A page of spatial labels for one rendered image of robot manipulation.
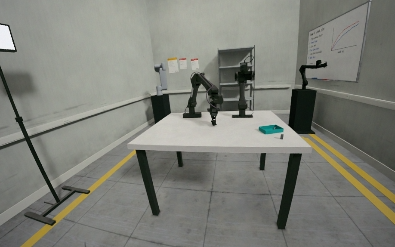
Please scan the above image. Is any teal rectangular tray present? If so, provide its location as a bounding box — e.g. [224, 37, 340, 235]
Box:
[259, 124, 284, 135]

